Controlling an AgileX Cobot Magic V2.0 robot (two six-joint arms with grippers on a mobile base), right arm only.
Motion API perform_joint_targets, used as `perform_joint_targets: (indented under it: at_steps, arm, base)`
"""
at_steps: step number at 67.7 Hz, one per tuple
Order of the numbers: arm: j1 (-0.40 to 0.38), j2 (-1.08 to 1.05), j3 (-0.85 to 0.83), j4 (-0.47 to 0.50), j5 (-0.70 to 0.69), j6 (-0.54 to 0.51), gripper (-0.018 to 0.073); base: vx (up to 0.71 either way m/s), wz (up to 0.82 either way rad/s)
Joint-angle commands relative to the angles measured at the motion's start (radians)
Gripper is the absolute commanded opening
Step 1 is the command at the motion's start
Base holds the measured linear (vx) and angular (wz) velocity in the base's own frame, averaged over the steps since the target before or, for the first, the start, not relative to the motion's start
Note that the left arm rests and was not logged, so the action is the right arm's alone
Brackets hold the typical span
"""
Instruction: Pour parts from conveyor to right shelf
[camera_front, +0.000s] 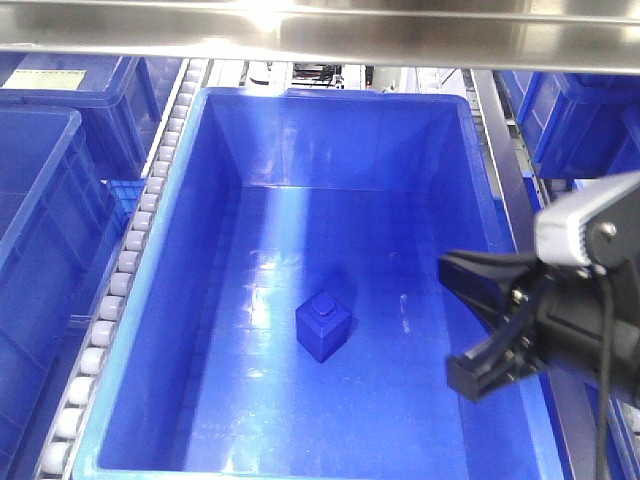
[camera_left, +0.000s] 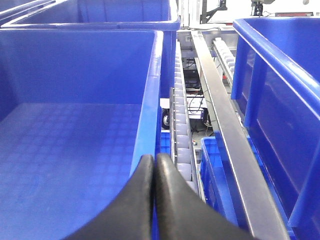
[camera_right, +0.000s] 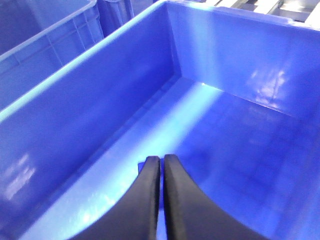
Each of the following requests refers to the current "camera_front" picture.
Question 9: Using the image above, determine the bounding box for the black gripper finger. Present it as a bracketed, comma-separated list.
[438, 249, 539, 329]
[446, 279, 551, 404]

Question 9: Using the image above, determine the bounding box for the large empty blue bin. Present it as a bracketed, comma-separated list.
[72, 85, 576, 480]

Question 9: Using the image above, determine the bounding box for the small blue plastic box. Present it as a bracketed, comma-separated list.
[294, 289, 354, 364]

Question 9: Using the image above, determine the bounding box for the steel rack on castors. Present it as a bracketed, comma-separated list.
[0, 0, 640, 480]

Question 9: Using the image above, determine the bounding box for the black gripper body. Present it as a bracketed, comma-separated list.
[509, 259, 640, 386]

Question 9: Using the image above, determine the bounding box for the row of blue bins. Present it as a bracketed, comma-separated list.
[0, 52, 640, 480]

